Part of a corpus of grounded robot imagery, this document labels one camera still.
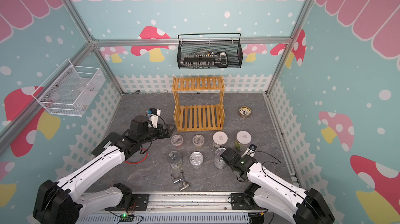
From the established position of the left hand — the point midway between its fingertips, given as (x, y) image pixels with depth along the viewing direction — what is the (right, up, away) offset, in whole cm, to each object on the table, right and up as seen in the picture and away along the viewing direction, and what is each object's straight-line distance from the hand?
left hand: (169, 128), depth 81 cm
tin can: (+25, -17, -3) cm, 31 cm away
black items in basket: (+17, +38, +9) cm, 43 cm away
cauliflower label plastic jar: (+40, -7, +4) cm, 40 cm away
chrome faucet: (+9, -28, -3) cm, 29 cm away
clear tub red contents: (+3, -8, +9) cm, 12 cm away
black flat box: (-39, -9, +15) cm, 43 cm away
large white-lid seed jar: (+27, -7, +4) cm, 28 cm away
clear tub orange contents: (+15, -8, +9) cm, 19 cm away
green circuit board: (-20, -41, -7) cm, 46 cm away
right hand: (+38, -18, +2) cm, 42 cm away
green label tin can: (+3, -16, 0) cm, 16 cm away
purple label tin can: (+14, -17, +2) cm, 22 cm away
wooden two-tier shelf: (+15, +4, +23) cm, 27 cm away
